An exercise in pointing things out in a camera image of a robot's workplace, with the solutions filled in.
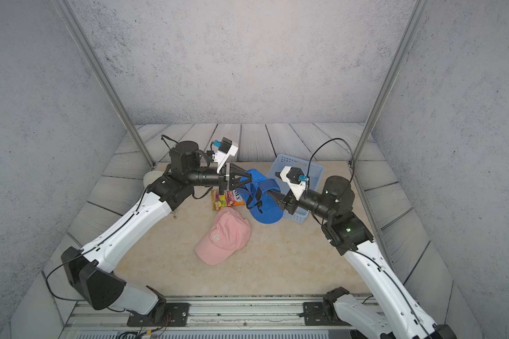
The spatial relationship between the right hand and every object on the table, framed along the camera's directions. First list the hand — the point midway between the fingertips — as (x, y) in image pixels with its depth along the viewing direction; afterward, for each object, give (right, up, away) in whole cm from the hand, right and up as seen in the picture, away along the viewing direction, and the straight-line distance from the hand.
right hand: (273, 181), depth 61 cm
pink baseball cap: (-17, -21, +24) cm, 36 cm away
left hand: (-6, 0, 0) cm, 6 cm away
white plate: (-52, +1, +33) cm, 62 cm away
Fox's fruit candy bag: (-18, -9, +41) cm, 46 cm away
